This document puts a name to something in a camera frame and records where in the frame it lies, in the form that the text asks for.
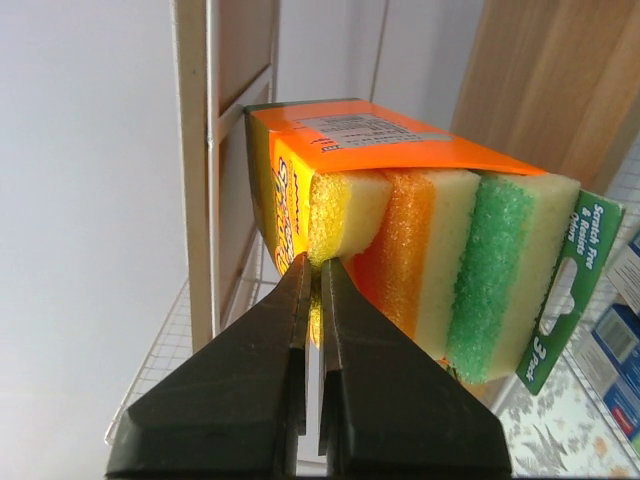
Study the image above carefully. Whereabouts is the orange sponge box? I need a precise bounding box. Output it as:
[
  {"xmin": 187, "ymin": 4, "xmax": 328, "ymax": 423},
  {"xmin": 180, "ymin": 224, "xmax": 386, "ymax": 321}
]
[{"xmin": 244, "ymin": 98, "xmax": 625, "ymax": 394}]

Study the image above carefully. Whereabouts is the white wire wooden shelf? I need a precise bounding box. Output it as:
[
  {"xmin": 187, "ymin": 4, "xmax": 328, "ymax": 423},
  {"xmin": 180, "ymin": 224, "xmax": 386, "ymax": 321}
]
[{"xmin": 102, "ymin": 0, "xmax": 640, "ymax": 451}]

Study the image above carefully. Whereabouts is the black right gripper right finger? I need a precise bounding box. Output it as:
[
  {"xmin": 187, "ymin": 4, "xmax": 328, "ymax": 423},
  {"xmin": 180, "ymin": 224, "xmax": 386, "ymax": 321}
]
[{"xmin": 319, "ymin": 259, "xmax": 511, "ymax": 476}]

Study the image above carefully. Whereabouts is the blue green sponge pack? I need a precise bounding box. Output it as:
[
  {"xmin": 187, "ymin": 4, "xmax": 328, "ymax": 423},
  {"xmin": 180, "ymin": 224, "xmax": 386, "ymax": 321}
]
[{"xmin": 576, "ymin": 236, "xmax": 639, "ymax": 451}]

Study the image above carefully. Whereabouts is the floral patterned table mat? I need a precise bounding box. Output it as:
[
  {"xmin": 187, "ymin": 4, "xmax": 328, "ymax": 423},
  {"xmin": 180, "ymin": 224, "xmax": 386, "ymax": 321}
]
[{"xmin": 492, "ymin": 352, "xmax": 639, "ymax": 479}]

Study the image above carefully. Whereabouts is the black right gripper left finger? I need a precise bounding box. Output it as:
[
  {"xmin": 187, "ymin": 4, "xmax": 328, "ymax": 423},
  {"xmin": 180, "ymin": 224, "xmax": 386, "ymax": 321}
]
[{"xmin": 106, "ymin": 254, "xmax": 311, "ymax": 476}]

